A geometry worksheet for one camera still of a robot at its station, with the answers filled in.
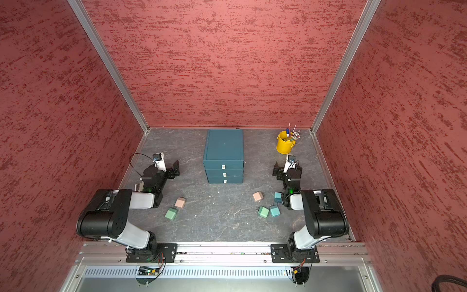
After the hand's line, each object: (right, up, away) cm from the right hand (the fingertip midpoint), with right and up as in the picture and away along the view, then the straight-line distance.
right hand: (284, 164), depth 94 cm
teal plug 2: (-5, -16, -5) cm, 17 cm away
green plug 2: (-13, -21, -11) cm, 27 cm away
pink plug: (-54, -18, -7) cm, 57 cm away
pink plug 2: (-15, -15, -5) cm, 22 cm away
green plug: (-56, -22, -11) cm, 61 cm away
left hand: (-61, 0, -1) cm, 61 cm away
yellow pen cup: (+2, +9, +12) cm, 16 cm away
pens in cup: (+5, +16, +1) cm, 17 cm away
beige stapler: (-74, -11, -4) cm, 75 cm away
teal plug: (-7, -21, -10) cm, 25 cm away
